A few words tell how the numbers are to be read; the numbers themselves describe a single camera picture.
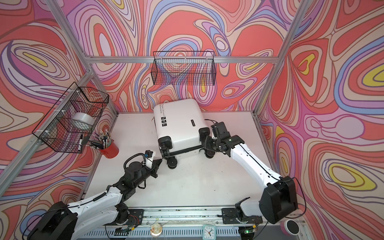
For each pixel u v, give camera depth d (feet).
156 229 2.31
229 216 2.39
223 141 1.95
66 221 1.38
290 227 2.17
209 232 2.23
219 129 2.03
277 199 1.32
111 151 2.93
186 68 3.15
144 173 2.25
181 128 2.72
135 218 2.37
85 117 2.42
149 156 2.33
